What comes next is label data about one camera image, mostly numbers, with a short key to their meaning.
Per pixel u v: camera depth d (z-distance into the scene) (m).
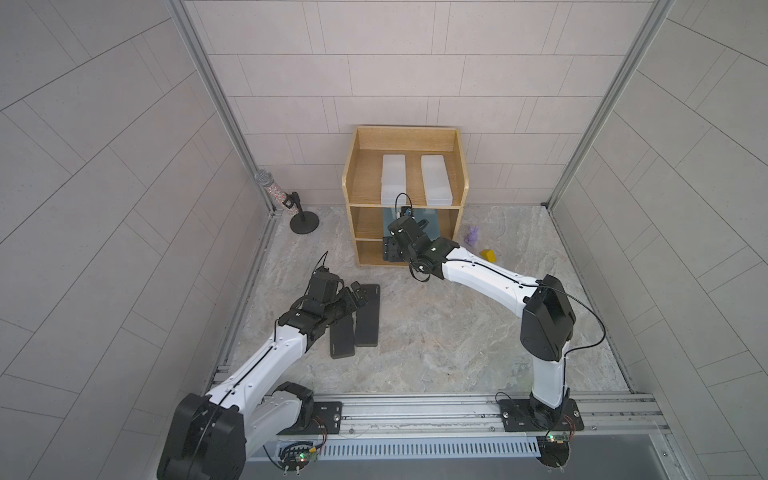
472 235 1.03
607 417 0.72
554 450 0.65
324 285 0.62
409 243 0.63
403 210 0.75
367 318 0.85
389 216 0.88
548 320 0.47
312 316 0.62
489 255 1.01
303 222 1.09
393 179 0.82
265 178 0.85
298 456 0.65
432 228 0.87
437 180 0.81
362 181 0.83
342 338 0.82
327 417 0.71
